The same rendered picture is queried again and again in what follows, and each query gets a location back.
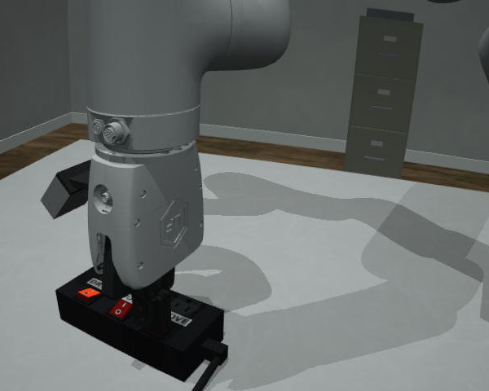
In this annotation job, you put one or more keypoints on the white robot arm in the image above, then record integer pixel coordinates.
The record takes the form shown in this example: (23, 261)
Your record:
(144, 63)

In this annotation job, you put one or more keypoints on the black power strip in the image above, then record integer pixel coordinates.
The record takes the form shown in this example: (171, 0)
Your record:
(195, 333)

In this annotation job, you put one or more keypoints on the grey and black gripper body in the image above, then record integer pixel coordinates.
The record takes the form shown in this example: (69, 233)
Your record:
(151, 233)

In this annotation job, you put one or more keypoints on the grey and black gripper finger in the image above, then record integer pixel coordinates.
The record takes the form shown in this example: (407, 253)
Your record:
(164, 283)
(148, 306)

